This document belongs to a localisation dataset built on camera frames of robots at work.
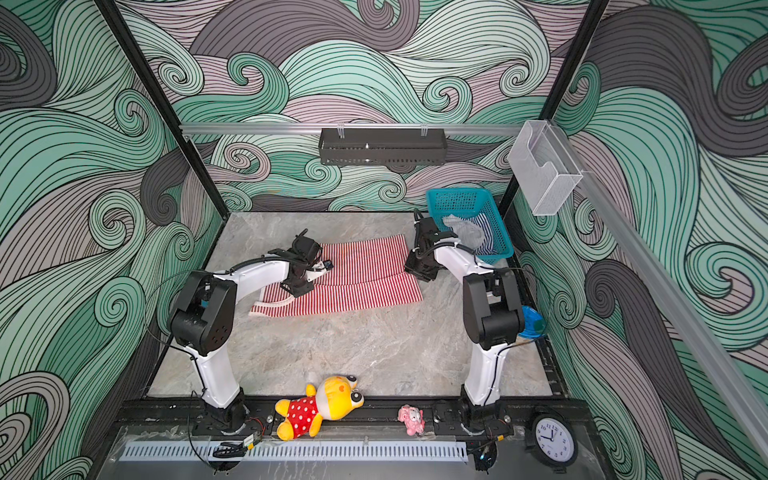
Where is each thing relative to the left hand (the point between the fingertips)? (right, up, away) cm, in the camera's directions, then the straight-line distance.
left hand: (297, 277), depth 97 cm
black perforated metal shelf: (+28, +43, -2) cm, 52 cm away
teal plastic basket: (+62, +28, +21) cm, 72 cm away
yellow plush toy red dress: (+16, -25, -27) cm, 41 cm away
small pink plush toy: (+35, -31, -26) cm, 54 cm away
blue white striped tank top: (+66, +10, +7) cm, 67 cm away
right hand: (+38, +2, -1) cm, 38 cm away
